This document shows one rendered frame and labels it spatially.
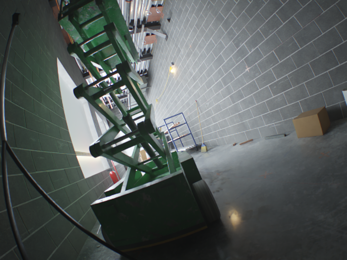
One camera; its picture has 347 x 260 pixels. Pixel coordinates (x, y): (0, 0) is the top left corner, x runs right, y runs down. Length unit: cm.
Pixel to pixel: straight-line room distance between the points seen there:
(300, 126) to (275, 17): 149
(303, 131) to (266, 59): 121
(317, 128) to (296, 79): 79
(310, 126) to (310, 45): 101
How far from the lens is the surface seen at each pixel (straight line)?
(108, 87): 125
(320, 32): 224
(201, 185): 98
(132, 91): 127
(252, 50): 268
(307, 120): 197
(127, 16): 395
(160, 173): 255
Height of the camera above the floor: 62
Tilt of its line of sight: 4 degrees up
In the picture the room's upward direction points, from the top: 23 degrees counter-clockwise
